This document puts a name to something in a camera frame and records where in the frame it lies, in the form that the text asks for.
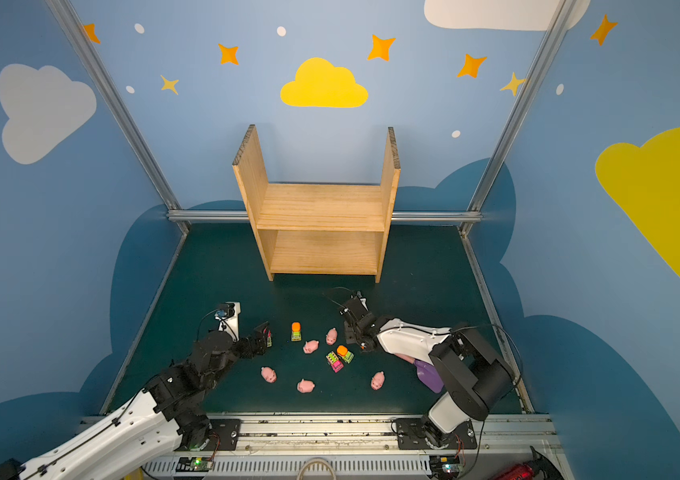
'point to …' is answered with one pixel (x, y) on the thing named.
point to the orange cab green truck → (296, 331)
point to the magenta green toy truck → (334, 362)
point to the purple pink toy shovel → (427, 374)
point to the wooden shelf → (318, 228)
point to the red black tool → (532, 470)
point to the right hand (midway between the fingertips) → (358, 323)
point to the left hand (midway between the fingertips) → (258, 325)
